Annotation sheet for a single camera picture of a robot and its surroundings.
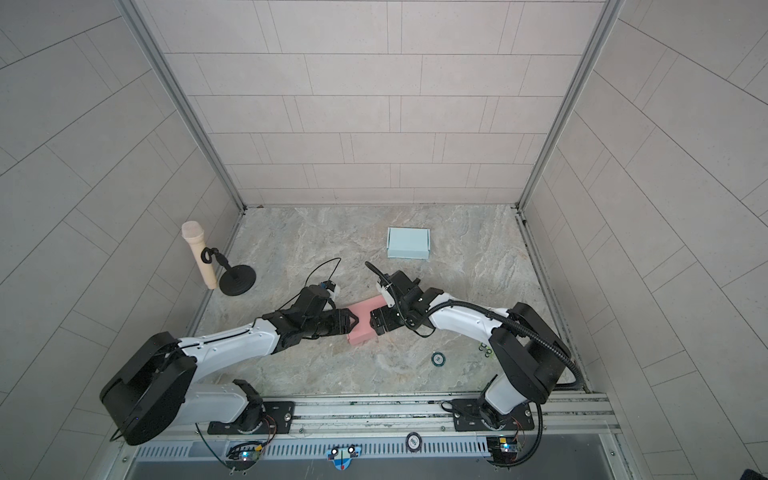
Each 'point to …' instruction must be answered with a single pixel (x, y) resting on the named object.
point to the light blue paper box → (408, 242)
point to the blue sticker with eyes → (342, 456)
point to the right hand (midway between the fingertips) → (380, 322)
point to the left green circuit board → (244, 454)
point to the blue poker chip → (438, 359)
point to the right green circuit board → (503, 449)
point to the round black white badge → (413, 442)
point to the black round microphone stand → (236, 280)
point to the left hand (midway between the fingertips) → (360, 319)
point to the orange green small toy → (489, 353)
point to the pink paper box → (364, 331)
